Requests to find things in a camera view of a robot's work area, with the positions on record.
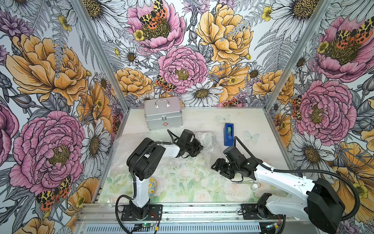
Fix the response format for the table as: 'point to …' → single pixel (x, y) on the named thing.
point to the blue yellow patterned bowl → (207, 140)
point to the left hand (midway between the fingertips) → (205, 150)
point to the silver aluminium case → (162, 113)
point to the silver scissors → (249, 182)
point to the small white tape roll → (255, 185)
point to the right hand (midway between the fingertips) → (215, 173)
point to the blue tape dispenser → (229, 134)
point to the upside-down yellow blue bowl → (152, 187)
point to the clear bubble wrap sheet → (178, 179)
